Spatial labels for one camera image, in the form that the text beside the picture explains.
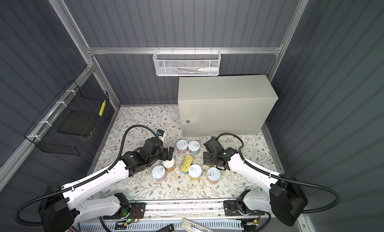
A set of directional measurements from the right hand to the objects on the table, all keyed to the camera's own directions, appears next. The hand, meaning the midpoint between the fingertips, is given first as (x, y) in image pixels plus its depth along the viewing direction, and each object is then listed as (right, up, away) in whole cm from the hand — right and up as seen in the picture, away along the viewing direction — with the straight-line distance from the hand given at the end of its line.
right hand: (210, 158), depth 85 cm
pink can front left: (-29, -7, -4) cm, 30 cm away
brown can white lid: (-23, -3, -3) cm, 24 cm away
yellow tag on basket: (-62, +29, -1) cm, 68 cm away
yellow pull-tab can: (-9, -6, -4) cm, 12 cm away
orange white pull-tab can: (+1, -7, -6) cm, 9 cm away
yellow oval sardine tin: (-14, -4, +5) cm, 15 cm away
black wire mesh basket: (-71, +18, -15) cm, 75 cm away
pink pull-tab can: (-17, +6, +7) cm, 19 cm away
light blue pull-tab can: (-10, +5, +6) cm, 13 cm away
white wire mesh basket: (-16, +70, +39) cm, 82 cm away
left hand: (-24, +8, -5) cm, 26 cm away
